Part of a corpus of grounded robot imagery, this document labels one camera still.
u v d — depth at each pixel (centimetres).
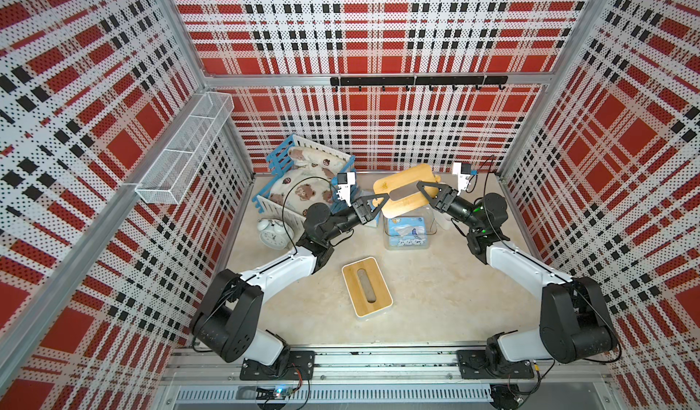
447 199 67
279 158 105
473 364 72
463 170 70
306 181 105
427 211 69
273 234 91
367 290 86
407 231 91
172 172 72
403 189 71
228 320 43
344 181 68
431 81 89
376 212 69
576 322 43
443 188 69
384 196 70
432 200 69
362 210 65
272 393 69
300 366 73
